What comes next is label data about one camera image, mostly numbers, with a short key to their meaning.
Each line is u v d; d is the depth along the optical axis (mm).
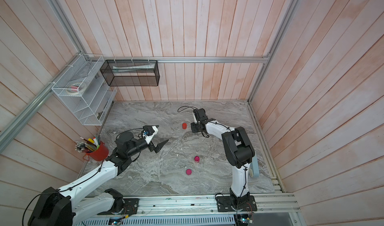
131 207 728
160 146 690
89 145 791
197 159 879
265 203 758
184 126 1038
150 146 687
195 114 832
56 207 395
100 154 841
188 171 844
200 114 797
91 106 778
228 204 731
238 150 525
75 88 746
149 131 632
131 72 1066
